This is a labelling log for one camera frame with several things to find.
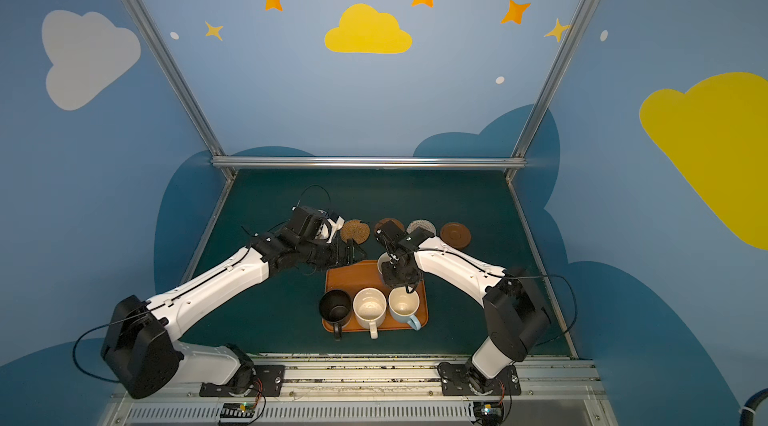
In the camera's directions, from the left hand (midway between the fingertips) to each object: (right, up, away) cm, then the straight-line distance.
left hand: (356, 255), depth 79 cm
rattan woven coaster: (-3, +4, +25) cm, 26 cm away
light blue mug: (+13, -16, +7) cm, 22 cm away
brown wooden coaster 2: (+32, +3, +23) cm, 39 cm away
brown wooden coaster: (+7, +7, +26) cm, 28 cm away
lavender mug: (+7, -2, +10) cm, 12 cm away
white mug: (+3, -16, +7) cm, 18 cm away
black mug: (-7, -17, +6) cm, 19 cm away
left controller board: (-29, -38, -6) cm, 48 cm away
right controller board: (+34, -39, -5) cm, 52 cm away
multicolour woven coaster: (+21, +6, +27) cm, 35 cm away
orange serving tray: (+1, -9, +14) cm, 17 cm away
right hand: (+11, -8, +6) cm, 15 cm away
